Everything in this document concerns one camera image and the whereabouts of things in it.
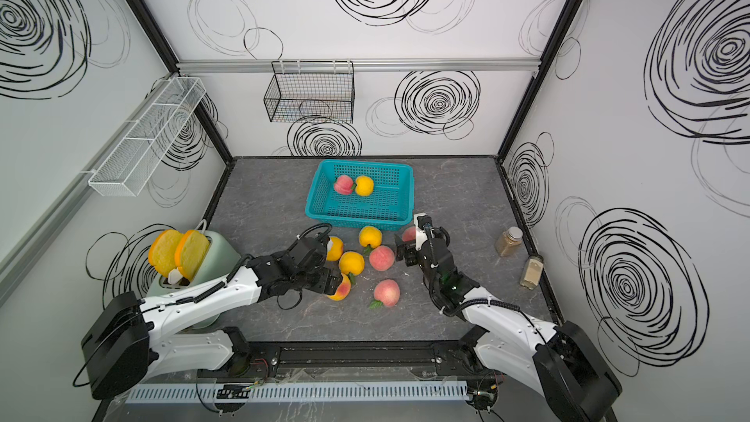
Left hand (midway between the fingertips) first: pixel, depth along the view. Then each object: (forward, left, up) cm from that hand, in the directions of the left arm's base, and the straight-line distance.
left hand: (331, 277), depth 82 cm
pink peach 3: (+14, -23, 0) cm, 27 cm away
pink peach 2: (+7, -14, -1) cm, 16 cm away
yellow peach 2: (+5, -5, -1) cm, 8 cm away
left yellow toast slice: (-1, +39, +15) cm, 42 cm away
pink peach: (+35, 0, -1) cm, 35 cm away
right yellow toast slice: (0, +33, +14) cm, 36 cm away
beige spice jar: (+4, -59, -2) cm, 59 cm away
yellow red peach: (-4, -4, +1) cm, 5 cm away
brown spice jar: (+11, -52, +3) cm, 54 cm away
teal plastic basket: (+29, -17, -5) cm, 34 cm away
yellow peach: (+35, -7, -1) cm, 36 cm away
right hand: (+11, -23, +8) cm, 26 cm away
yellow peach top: (+14, -11, 0) cm, 18 cm away
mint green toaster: (+2, +30, +6) cm, 30 cm away
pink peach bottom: (-4, -16, 0) cm, 17 cm away
